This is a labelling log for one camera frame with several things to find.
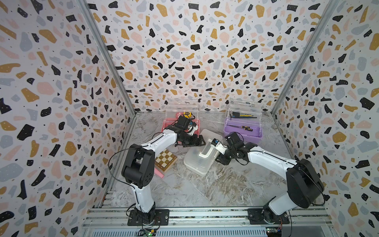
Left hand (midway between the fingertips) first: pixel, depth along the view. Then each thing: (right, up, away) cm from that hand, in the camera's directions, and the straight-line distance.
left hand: (202, 143), depth 89 cm
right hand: (+10, -7, -1) cm, 12 cm away
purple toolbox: (+32, +17, +21) cm, 42 cm away
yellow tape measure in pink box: (-10, +19, +20) cm, 29 cm away
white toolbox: (0, -6, -5) cm, 8 cm away
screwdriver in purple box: (+33, +9, +23) cm, 41 cm away
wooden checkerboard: (-23, -11, +3) cm, 26 cm away
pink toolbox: (-21, +25, +32) cm, 46 cm away
